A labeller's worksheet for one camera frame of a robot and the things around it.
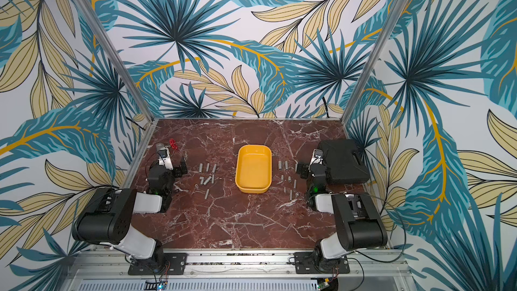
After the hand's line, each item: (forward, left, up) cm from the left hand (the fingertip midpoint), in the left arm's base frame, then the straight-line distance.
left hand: (172, 159), depth 92 cm
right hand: (+1, -65, 0) cm, 65 cm away
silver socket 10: (-10, -52, -8) cm, 53 cm away
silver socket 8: (-5, -54, -7) cm, 55 cm away
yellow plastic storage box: (0, -37, -6) cm, 38 cm away
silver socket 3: (0, -18, -7) cm, 19 cm away
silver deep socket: (+3, -50, -8) cm, 51 cm away
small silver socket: (-13, -16, -8) cm, 22 cm away
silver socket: (0, -11, -7) cm, 13 cm away
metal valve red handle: (+12, +5, -5) cm, 14 cm away
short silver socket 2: (-13, -57, -7) cm, 59 cm away
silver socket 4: (-6, -15, -8) cm, 18 cm away
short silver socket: (-9, -11, -7) cm, 16 cm away
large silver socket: (+4, -53, -7) cm, 54 cm away
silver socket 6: (-6, -13, -8) cm, 16 cm away
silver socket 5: (-5, -18, -8) cm, 20 cm away
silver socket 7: (-4, -51, -7) cm, 51 cm away
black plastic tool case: (+5, -82, -6) cm, 82 cm away
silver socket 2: (+1, -14, -7) cm, 16 cm away
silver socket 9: (-7, -56, -7) cm, 57 cm away
